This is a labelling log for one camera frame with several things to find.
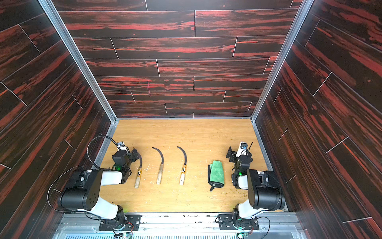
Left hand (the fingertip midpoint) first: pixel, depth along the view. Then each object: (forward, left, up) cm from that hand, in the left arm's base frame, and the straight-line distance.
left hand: (128, 150), depth 95 cm
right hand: (+1, -72, +3) cm, 73 cm away
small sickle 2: (-13, -22, -6) cm, 26 cm away
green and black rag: (-15, -56, -3) cm, 58 cm away
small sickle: (-14, -9, -4) cm, 17 cm away
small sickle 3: (-9, -37, -5) cm, 38 cm away
